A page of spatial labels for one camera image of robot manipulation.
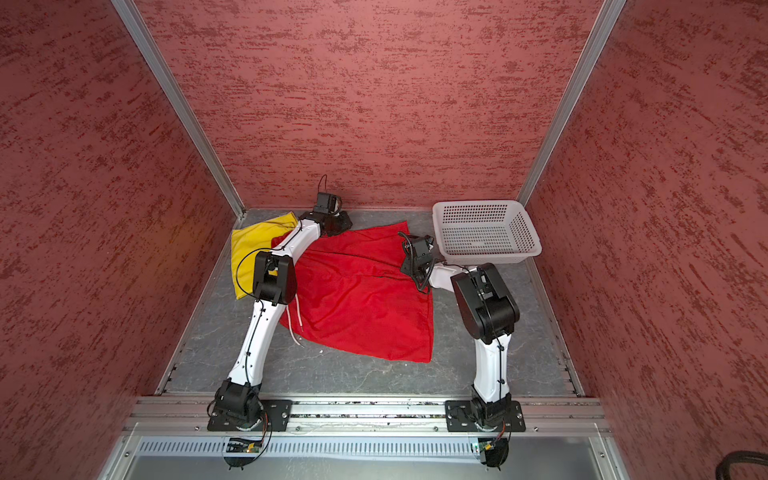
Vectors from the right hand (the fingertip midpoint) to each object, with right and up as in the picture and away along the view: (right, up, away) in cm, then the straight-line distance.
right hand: (406, 269), depth 103 cm
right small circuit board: (+17, -40, -32) cm, 54 cm away
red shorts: (-18, -7, -9) cm, 21 cm away
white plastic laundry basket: (+31, +13, +10) cm, 35 cm away
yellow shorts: (-57, +10, +2) cm, 58 cm away
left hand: (-21, +16, +11) cm, 29 cm away
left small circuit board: (-42, -40, -31) cm, 66 cm away
